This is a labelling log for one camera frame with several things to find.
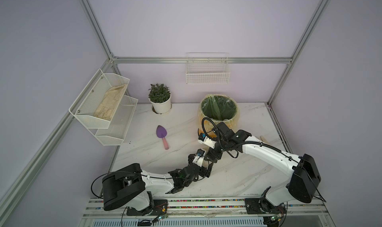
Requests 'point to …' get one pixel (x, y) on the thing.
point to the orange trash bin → (208, 129)
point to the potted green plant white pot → (160, 97)
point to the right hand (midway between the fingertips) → (210, 153)
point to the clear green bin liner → (214, 109)
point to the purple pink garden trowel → (161, 132)
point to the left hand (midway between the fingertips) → (206, 160)
